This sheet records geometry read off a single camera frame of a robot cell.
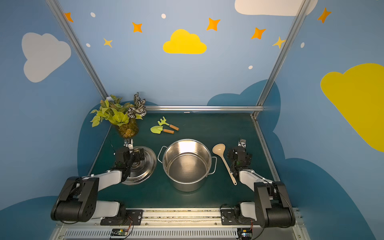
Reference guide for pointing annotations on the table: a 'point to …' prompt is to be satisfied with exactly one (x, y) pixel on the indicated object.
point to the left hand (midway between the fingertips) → (135, 148)
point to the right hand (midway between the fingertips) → (242, 149)
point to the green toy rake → (163, 121)
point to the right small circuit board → (245, 233)
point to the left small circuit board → (119, 232)
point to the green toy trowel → (158, 129)
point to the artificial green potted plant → (122, 116)
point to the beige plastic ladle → (219, 149)
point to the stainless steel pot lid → (141, 171)
